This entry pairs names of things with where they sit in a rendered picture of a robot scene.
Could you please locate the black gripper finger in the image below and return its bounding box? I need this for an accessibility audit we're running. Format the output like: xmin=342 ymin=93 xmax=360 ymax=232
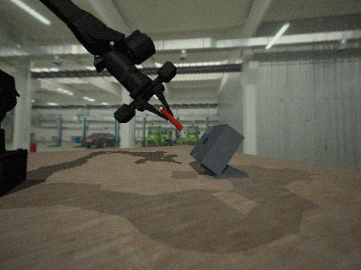
xmin=154 ymin=84 xmax=173 ymax=116
xmin=137 ymin=101 xmax=169 ymax=120

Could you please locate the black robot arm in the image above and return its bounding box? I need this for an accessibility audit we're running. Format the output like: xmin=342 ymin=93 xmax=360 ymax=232
xmin=0 ymin=0 xmax=156 ymax=154

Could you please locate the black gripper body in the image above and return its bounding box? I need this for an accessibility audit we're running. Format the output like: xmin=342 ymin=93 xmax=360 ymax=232
xmin=114 ymin=62 xmax=176 ymax=123

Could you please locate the red peg with white top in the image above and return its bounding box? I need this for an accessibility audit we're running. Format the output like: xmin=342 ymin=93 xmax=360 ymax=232
xmin=158 ymin=105 xmax=184 ymax=131

